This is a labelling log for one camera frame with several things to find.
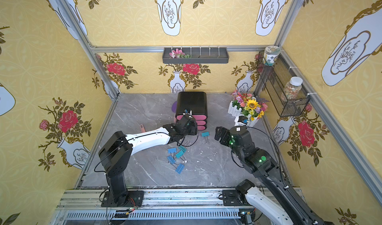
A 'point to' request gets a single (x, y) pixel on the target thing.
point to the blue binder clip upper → (172, 150)
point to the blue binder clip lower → (180, 168)
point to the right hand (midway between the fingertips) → (224, 129)
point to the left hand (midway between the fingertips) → (188, 123)
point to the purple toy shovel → (174, 106)
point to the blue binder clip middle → (171, 160)
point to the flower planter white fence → (243, 104)
